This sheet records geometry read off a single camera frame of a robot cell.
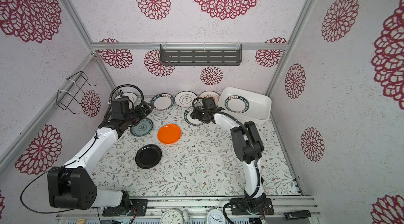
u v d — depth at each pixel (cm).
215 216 69
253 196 62
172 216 69
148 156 90
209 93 121
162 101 118
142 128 103
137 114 73
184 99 120
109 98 63
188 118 107
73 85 78
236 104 116
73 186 41
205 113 79
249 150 55
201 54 93
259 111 111
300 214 70
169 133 101
